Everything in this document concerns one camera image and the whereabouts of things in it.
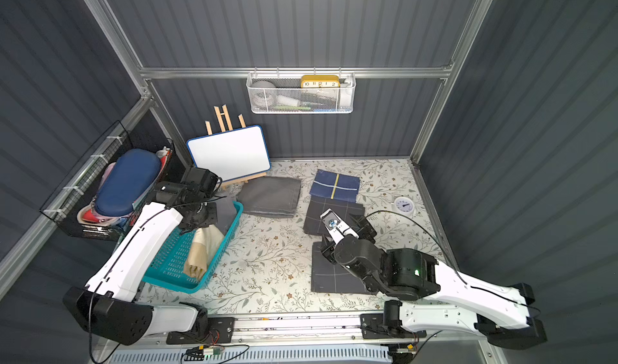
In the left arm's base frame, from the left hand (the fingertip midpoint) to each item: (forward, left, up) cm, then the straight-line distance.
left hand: (203, 219), depth 74 cm
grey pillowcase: (+24, -16, -21) cm, 35 cm away
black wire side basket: (+1, +29, +14) cm, 32 cm away
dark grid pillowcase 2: (-12, -40, -20) cm, 46 cm away
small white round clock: (+17, -73, -18) cm, 77 cm away
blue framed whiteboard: (+30, -2, -1) cm, 30 cm away
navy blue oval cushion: (+6, +19, +12) cm, 24 cm away
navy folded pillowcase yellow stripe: (+29, -45, -20) cm, 57 cm away
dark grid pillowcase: (+11, -34, -20) cm, 41 cm away
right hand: (-8, -42, +9) cm, 44 cm away
